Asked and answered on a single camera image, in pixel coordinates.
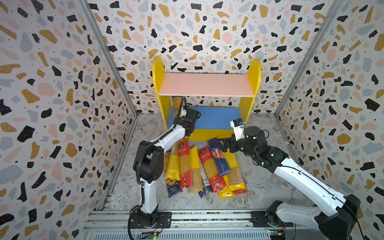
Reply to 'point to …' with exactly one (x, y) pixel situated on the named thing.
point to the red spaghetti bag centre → (217, 182)
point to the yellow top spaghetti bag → (196, 185)
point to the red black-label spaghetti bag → (185, 172)
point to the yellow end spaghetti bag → (227, 191)
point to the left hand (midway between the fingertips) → (178, 118)
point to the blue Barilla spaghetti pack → (222, 165)
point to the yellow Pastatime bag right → (237, 184)
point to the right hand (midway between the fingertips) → (222, 135)
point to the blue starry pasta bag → (173, 186)
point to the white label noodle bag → (207, 188)
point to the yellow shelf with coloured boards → (213, 123)
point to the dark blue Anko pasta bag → (177, 101)
